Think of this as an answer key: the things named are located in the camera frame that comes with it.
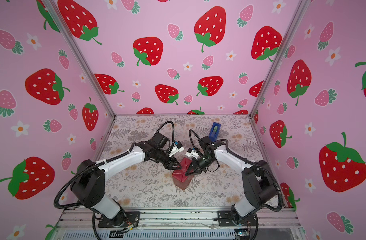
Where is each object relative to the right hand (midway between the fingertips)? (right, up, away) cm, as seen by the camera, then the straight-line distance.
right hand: (186, 174), depth 76 cm
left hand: (-4, +4, +5) cm, 7 cm away
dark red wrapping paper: (-4, -1, 0) cm, 4 cm away
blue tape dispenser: (+20, +22, +28) cm, 41 cm away
